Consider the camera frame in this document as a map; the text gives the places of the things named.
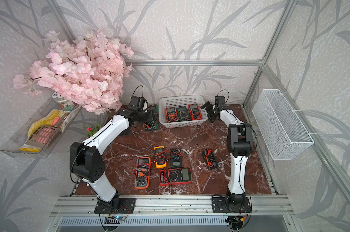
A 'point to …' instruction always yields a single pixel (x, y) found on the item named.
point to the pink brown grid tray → (41, 135)
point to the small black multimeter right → (209, 158)
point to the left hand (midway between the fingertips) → (154, 116)
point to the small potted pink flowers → (91, 131)
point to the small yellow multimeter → (160, 157)
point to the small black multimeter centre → (176, 158)
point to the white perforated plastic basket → (168, 102)
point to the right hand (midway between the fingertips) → (202, 109)
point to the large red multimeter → (175, 176)
